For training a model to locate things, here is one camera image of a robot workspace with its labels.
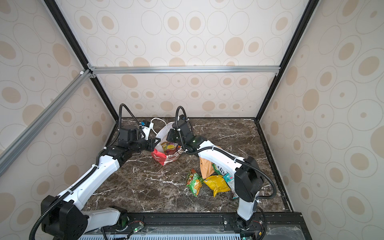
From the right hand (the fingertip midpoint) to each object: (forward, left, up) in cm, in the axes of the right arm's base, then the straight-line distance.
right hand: (168, 132), depth 81 cm
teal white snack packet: (-19, -34, -22) cm, 45 cm away
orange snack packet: (+3, +2, -19) cm, 20 cm away
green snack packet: (-12, -29, -22) cm, 38 cm away
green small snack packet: (-21, -14, -18) cm, 31 cm away
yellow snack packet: (-22, -26, -17) cm, 38 cm away
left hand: (-4, +2, +1) cm, 5 cm away
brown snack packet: (-12, -21, -17) cm, 30 cm away
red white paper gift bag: (-12, +4, -2) cm, 13 cm away
